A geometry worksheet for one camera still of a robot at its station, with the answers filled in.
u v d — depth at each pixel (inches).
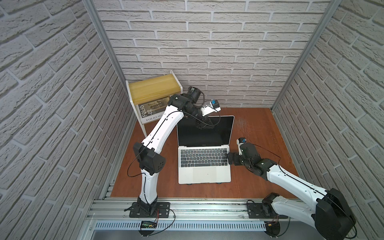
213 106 25.4
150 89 33.6
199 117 25.8
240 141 30.0
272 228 27.4
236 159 29.8
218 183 32.2
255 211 28.9
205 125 20.7
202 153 32.7
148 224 28.3
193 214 28.6
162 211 28.8
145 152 18.9
